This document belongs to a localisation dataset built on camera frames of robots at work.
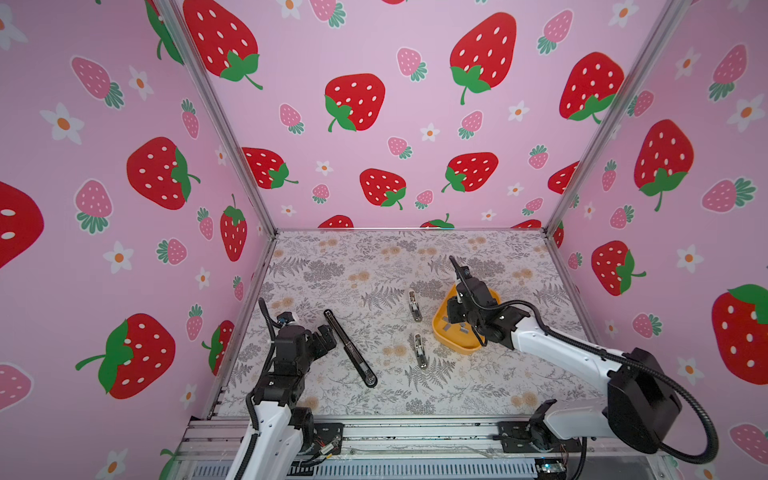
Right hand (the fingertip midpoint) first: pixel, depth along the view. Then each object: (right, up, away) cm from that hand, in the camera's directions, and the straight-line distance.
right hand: (448, 300), depth 86 cm
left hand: (-38, -9, -3) cm, 39 cm away
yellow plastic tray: (+4, -12, +4) cm, 13 cm away
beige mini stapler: (-9, -4, +12) cm, 15 cm away
